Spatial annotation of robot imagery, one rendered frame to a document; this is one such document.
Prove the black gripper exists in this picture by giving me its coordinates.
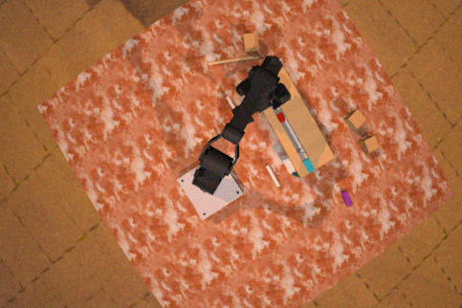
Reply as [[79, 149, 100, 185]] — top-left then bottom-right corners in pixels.
[[232, 83, 291, 114]]

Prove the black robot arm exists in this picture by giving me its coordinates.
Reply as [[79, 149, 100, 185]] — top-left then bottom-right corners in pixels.
[[192, 55, 282, 195]]

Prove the small purple block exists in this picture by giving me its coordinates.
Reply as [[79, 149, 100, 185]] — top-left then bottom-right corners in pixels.
[[341, 190, 352, 206]]

